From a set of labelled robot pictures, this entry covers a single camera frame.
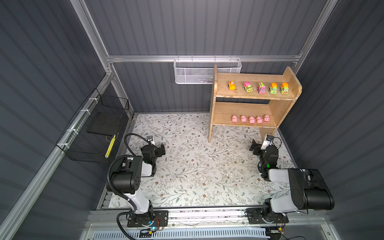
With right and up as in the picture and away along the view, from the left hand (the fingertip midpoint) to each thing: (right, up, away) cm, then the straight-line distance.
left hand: (154, 144), depth 96 cm
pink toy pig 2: (+64, +16, -12) cm, 67 cm away
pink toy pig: (+69, +17, -10) cm, 72 cm away
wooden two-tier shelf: (+74, +33, +23) cm, 84 cm away
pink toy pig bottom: (+60, +16, -11) cm, 63 cm away
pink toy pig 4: (+50, +16, -10) cm, 54 cm away
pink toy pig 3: (+55, +17, -10) cm, 59 cm away
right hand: (+69, +2, -6) cm, 69 cm away
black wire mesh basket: (-22, +8, -24) cm, 33 cm away
